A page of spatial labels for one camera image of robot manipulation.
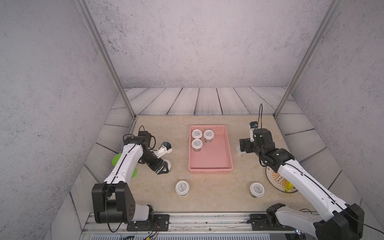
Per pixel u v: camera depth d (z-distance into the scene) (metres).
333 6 0.70
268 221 0.67
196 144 0.96
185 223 0.74
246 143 0.71
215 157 0.94
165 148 0.74
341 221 0.37
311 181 0.46
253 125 0.68
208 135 0.99
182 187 0.79
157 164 0.69
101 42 0.82
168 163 0.78
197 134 1.01
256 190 0.77
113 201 0.41
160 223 0.73
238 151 0.74
